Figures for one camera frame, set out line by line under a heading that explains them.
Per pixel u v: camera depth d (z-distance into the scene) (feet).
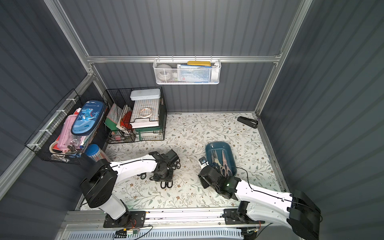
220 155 3.17
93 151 2.52
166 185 2.77
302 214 1.35
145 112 3.07
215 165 2.98
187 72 2.84
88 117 2.28
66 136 2.23
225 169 2.91
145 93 3.38
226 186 1.88
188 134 3.56
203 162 2.32
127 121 2.94
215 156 3.11
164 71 2.71
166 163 2.32
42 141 2.00
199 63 2.92
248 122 3.78
